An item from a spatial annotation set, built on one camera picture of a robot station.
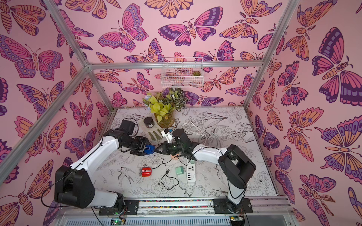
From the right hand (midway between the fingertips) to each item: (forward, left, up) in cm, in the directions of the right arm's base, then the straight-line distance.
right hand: (155, 149), depth 78 cm
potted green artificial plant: (+29, -2, +8) cm, 30 cm away
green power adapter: (-6, -13, -14) cm, 20 cm away
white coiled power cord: (+17, -32, -12) cm, 38 cm away
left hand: (+4, +2, -2) cm, 5 cm away
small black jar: (+28, +11, -10) cm, 31 cm away
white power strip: (-8, -21, -13) cm, 26 cm away
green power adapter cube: (-2, -21, -10) cm, 23 cm away
